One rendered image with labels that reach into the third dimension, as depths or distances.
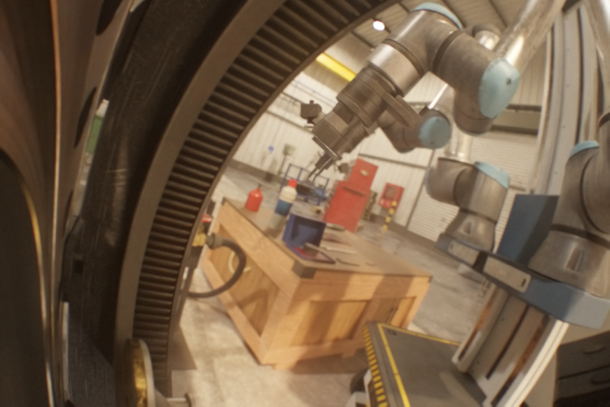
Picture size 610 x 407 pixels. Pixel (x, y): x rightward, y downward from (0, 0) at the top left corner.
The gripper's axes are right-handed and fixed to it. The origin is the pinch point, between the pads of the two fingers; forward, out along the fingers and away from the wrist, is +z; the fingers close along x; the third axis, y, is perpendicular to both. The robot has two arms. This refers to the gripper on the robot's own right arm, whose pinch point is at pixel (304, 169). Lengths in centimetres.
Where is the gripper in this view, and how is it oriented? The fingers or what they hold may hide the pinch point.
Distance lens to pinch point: 81.8
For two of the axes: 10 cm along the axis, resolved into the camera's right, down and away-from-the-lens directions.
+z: -7.0, 7.1, -1.3
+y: 7.1, 7.0, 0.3
